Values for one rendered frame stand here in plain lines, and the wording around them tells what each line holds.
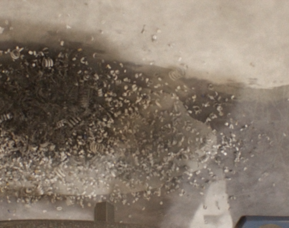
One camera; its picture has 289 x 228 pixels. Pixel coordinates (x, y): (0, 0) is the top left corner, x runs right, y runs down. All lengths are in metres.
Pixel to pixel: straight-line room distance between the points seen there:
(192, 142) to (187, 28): 0.18
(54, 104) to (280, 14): 0.26
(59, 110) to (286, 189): 0.36
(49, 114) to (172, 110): 0.14
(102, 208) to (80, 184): 0.19
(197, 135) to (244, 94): 0.08
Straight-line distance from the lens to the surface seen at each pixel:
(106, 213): 0.65
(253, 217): 0.96
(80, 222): 0.49
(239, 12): 0.68
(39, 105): 0.71
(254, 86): 0.76
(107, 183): 0.85
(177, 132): 0.79
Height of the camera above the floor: 0.53
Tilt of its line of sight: 44 degrees down
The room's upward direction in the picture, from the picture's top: 171 degrees clockwise
